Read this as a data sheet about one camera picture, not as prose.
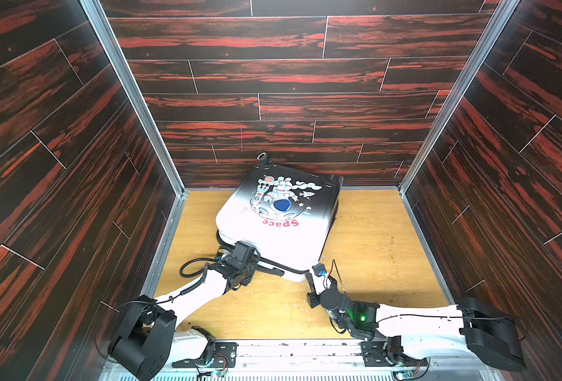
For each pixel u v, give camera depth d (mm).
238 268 664
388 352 651
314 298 680
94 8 655
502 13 665
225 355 725
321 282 639
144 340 411
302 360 735
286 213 823
